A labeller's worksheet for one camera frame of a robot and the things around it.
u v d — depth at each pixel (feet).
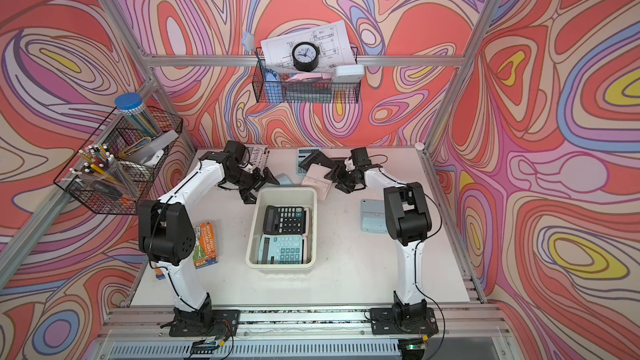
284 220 2.98
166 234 1.64
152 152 2.40
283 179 3.50
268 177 2.63
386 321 2.39
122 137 2.55
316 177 3.34
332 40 2.70
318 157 3.62
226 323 2.39
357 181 2.64
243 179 2.52
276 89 2.63
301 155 3.77
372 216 3.07
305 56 2.58
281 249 2.76
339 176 2.98
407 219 1.85
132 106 2.27
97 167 1.90
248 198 2.77
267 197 2.91
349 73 2.32
